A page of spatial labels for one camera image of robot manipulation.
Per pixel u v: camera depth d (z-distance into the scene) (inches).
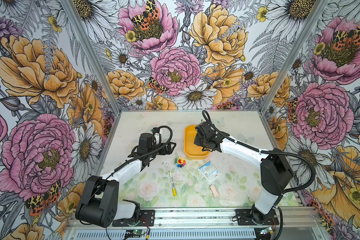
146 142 26.9
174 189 32.7
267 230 28.2
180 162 36.3
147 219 29.0
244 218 29.2
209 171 35.2
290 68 37.4
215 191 31.5
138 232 28.0
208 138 26.7
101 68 38.4
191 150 38.3
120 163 21.1
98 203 16.6
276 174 18.5
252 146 20.7
